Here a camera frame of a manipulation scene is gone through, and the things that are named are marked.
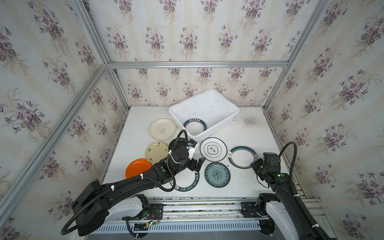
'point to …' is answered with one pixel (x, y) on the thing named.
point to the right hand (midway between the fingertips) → (252, 164)
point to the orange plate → (137, 166)
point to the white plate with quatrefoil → (213, 149)
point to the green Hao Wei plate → (186, 180)
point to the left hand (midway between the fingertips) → (198, 152)
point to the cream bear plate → (162, 129)
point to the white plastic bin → (215, 109)
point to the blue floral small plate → (217, 175)
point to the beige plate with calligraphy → (156, 151)
